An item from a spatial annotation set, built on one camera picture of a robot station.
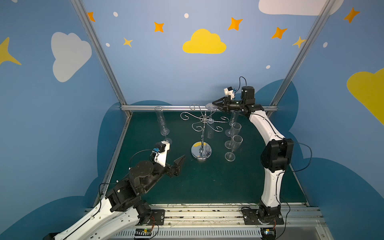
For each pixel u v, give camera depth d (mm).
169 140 1044
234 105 778
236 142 828
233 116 958
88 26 745
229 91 833
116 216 580
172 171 547
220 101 819
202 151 984
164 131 945
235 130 920
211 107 836
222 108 807
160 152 515
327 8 694
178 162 557
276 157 553
